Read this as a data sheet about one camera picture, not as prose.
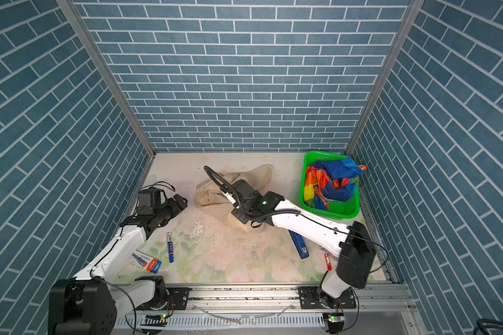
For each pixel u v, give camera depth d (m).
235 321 0.70
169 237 0.87
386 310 0.74
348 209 0.93
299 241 0.85
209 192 1.01
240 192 0.57
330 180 0.91
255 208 0.56
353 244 0.40
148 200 0.65
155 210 0.64
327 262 0.82
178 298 0.74
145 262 0.81
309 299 0.73
